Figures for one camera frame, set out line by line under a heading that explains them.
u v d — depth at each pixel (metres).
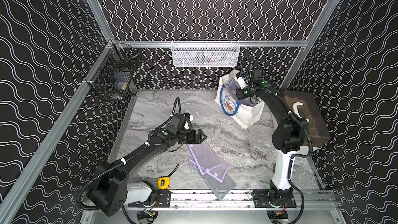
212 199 0.76
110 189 0.40
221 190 0.78
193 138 0.71
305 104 0.96
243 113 0.91
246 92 0.80
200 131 0.73
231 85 0.97
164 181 0.78
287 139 0.55
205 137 0.78
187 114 0.75
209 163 0.81
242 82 0.84
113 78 0.92
